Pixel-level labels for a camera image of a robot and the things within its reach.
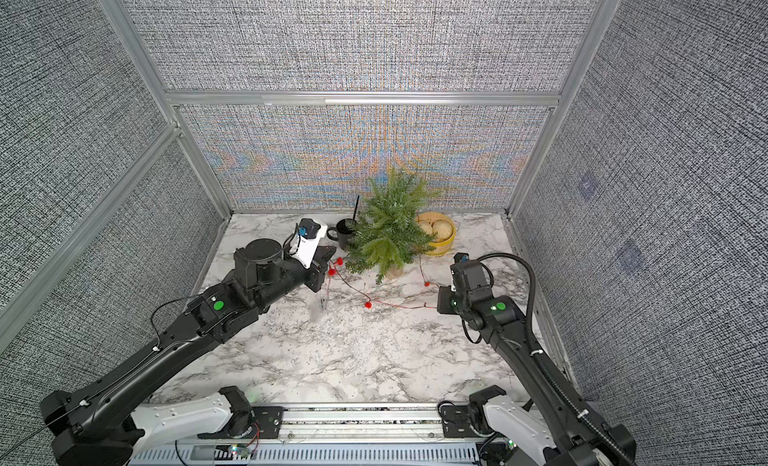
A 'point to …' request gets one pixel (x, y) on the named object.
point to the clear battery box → (316, 310)
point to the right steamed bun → (442, 229)
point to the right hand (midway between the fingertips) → (448, 287)
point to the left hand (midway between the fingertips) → (338, 245)
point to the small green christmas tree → (387, 232)
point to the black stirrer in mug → (353, 218)
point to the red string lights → (369, 301)
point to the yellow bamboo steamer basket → (444, 246)
